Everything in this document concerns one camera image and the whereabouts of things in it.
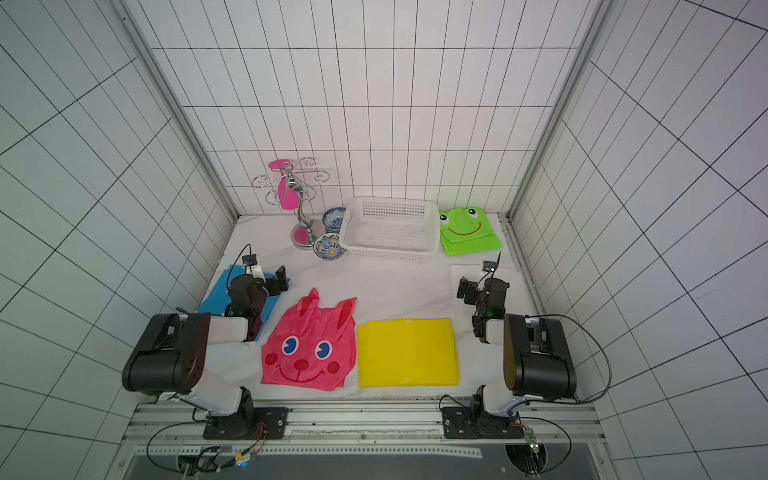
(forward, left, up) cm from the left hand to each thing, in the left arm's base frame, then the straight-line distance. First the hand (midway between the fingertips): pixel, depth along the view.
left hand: (270, 272), depth 95 cm
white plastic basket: (+24, -41, -5) cm, 48 cm away
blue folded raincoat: (-8, +18, -6) cm, 20 cm away
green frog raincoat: (+23, -69, -5) cm, 73 cm away
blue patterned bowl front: (+14, -17, -4) cm, 22 cm away
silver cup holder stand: (+22, -9, +22) cm, 32 cm away
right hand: (0, -65, 0) cm, 65 cm away
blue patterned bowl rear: (+28, -16, -4) cm, 33 cm away
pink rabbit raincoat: (-22, -17, -5) cm, 28 cm away
